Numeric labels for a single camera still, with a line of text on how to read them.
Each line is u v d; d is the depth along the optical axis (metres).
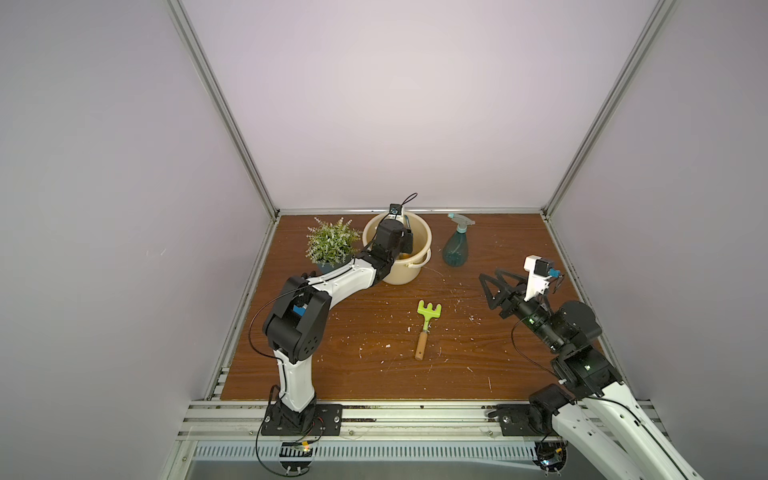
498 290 0.60
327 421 0.73
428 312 0.92
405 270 0.95
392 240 0.71
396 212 0.79
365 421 0.74
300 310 0.55
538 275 0.57
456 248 1.02
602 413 0.47
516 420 0.72
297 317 0.51
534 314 0.57
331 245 0.88
